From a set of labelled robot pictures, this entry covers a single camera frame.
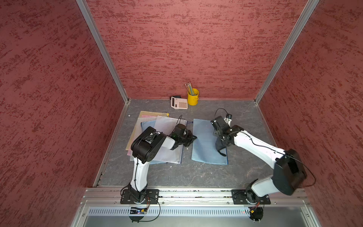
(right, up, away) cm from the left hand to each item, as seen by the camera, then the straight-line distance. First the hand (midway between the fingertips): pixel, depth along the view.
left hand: (198, 139), depth 96 cm
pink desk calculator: (-15, +27, +21) cm, 37 cm away
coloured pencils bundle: (-6, +38, +14) cm, 41 cm away
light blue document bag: (-40, +9, +7) cm, 41 cm away
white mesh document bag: (-23, +9, +8) cm, 26 cm away
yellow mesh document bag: (-43, +18, +16) cm, 49 cm away
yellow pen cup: (-3, +29, +18) cm, 34 cm away
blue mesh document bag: (+4, -4, -2) cm, 6 cm away
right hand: (+13, +6, -9) cm, 16 cm away
